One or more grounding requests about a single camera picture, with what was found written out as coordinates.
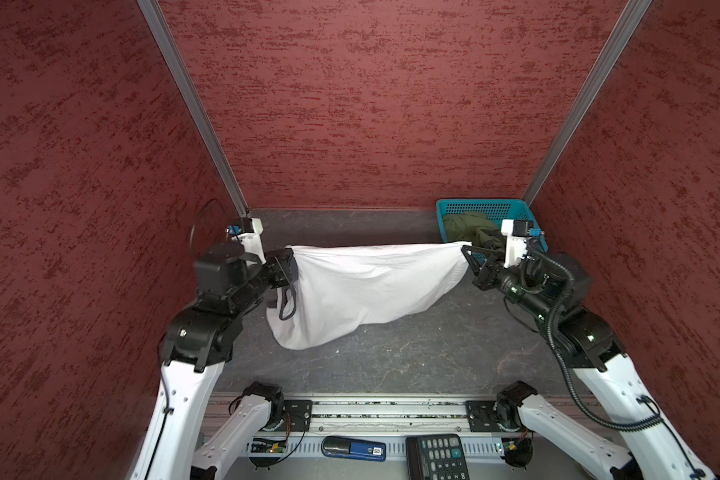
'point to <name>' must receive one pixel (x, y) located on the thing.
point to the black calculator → (436, 457)
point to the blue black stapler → (351, 448)
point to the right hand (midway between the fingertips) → (458, 255)
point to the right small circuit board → (518, 452)
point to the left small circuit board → (267, 445)
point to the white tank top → (339, 287)
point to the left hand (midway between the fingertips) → (293, 259)
